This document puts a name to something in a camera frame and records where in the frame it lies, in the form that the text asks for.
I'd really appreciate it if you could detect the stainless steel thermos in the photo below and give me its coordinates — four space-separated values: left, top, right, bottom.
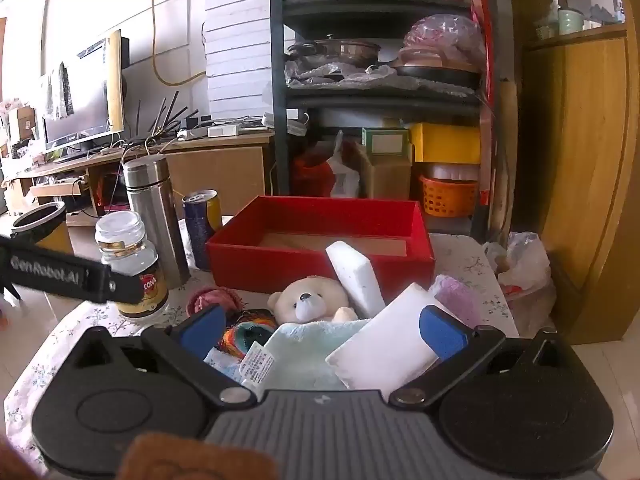
122 155 191 291

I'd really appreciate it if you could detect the clear pink plastic bag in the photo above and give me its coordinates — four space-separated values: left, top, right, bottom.
402 14 484 64

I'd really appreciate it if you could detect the blue and yellow can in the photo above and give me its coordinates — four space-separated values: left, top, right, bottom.
181 189 224 272

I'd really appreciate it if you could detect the green box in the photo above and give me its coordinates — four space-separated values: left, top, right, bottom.
361 126 411 156

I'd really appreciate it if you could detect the brown cardboard box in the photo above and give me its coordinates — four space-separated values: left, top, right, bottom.
360 152 414 201

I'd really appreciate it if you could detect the flat screen television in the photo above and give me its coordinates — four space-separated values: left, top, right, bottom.
40 29 126 153

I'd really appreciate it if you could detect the black router with antennas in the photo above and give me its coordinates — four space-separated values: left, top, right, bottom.
134 91 202 142

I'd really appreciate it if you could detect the light blue towel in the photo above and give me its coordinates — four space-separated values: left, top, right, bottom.
202 319 373 392

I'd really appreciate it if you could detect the pink yarn ball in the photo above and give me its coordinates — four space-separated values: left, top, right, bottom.
186 286 244 317

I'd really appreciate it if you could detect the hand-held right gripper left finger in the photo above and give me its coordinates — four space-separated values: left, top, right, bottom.
70 304 258 409

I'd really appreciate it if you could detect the glass jar with label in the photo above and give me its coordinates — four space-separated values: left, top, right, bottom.
95 211 171 322

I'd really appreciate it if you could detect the black shelf rack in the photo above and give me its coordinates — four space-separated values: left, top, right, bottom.
269 0 501 241

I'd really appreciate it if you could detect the steel pot with lid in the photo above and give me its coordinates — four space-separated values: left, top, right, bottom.
287 35 382 69

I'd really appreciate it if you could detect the yellow cable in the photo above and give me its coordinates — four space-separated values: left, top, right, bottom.
150 0 208 88

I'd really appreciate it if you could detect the yellow bin with black rim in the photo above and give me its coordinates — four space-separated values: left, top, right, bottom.
11 201 76 261

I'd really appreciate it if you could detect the yellow box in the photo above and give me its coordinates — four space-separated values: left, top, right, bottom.
409 121 482 164

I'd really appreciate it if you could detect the wooden television stand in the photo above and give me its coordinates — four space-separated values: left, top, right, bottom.
0 130 276 227

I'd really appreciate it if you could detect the white lidded container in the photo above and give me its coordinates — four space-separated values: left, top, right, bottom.
427 162 479 181

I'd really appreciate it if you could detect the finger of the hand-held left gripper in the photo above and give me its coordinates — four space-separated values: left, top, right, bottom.
104 266 147 307

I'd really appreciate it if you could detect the wooden cabinet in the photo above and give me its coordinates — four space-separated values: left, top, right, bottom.
510 0 640 346

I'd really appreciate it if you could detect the red and white plastic bag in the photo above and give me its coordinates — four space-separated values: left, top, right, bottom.
292 132 362 199

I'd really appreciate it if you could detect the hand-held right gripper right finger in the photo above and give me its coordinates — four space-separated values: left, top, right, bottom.
387 305 576 409

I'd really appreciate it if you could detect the white sponge block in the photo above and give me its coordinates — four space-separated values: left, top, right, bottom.
325 240 387 320
325 282 453 392

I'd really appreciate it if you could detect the cream teddy bear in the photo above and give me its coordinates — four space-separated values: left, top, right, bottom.
267 276 359 325

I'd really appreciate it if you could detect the black pan with pink lid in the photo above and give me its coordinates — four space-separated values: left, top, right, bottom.
390 47 484 89

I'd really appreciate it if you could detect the purple fluffy cloth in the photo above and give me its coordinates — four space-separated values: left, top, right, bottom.
429 274 481 329

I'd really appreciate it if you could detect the rainbow striped knit sock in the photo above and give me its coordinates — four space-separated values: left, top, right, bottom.
217 310 279 361

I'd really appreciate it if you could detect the red cardboard box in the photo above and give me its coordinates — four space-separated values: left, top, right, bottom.
206 196 436 306

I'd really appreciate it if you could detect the orange plastic basket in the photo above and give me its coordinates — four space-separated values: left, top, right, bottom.
419 174 480 218

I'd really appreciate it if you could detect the floral tablecloth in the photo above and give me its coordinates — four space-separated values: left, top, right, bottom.
5 217 521 461

